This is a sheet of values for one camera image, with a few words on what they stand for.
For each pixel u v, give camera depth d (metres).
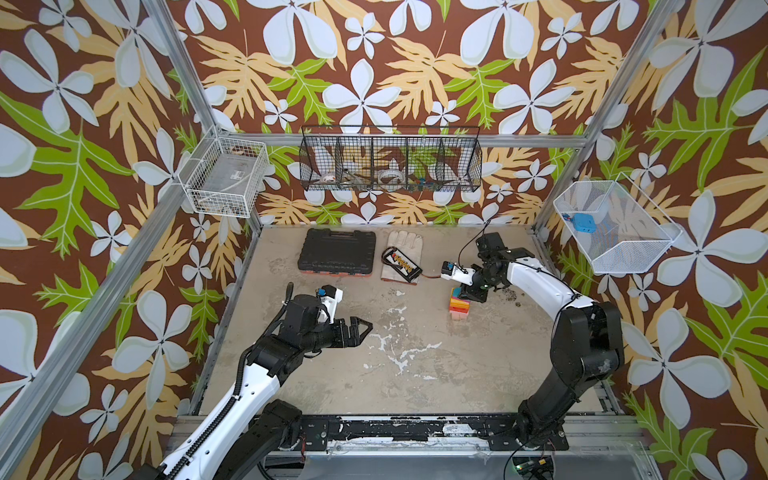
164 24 0.69
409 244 1.13
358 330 0.66
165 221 0.69
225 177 0.86
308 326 0.59
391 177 0.99
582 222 0.86
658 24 0.69
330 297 0.69
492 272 0.69
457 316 0.93
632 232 0.77
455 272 0.80
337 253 1.08
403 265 1.05
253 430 0.58
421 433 0.75
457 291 0.84
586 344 0.47
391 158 0.98
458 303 0.90
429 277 1.04
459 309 0.92
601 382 0.84
